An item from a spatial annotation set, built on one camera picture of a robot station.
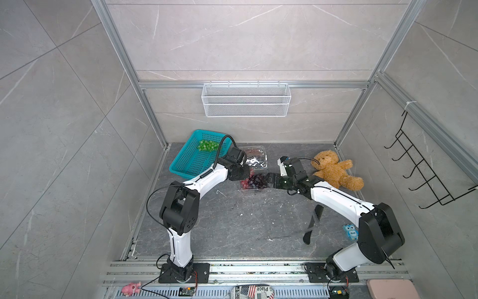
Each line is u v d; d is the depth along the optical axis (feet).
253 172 3.02
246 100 3.30
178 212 1.64
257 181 3.13
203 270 2.43
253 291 2.20
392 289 2.26
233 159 2.39
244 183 3.18
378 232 1.42
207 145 3.66
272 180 2.54
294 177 2.20
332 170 3.19
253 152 3.55
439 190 2.07
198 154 3.75
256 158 3.41
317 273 2.40
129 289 2.25
